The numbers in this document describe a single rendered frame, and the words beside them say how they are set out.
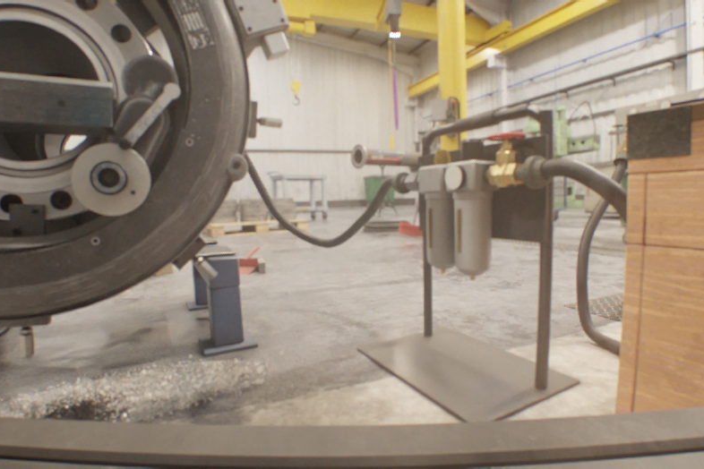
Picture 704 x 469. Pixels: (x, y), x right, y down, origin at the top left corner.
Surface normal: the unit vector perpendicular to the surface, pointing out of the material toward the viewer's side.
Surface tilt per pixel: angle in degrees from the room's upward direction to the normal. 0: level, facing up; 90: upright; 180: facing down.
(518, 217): 90
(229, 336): 90
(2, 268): 90
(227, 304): 90
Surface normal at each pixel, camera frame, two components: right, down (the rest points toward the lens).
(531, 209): -0.89, 0.07
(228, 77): 0.61, 0.05
